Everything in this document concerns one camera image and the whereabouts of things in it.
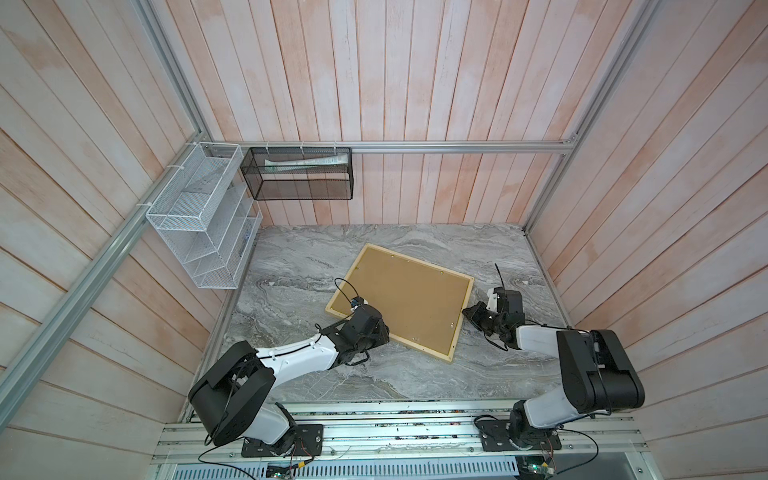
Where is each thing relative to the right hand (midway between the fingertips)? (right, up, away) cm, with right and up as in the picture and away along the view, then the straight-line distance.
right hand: (463, 309), depth 96 cm
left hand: (-26, -7, -9) cm, 29 cm away
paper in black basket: (-59, +46, -5) cm, 75 cm away
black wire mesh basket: (-57, +48, +11) cm, 75 cm away
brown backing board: (-14, +1, +4) cm, 14 cm away
